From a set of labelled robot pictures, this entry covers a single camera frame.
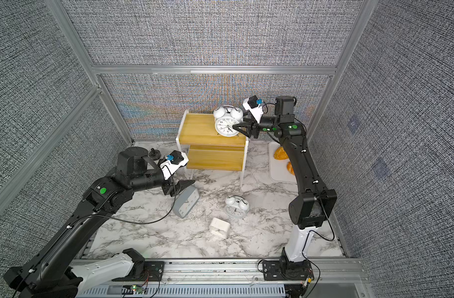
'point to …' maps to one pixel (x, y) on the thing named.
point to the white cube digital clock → (219, 228)
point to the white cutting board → (278, 170)
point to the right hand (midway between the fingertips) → (238, 115)
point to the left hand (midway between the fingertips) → (191, 169)
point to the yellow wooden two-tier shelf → (206, 149)
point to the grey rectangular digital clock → (186, 202)
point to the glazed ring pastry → (290, 167)
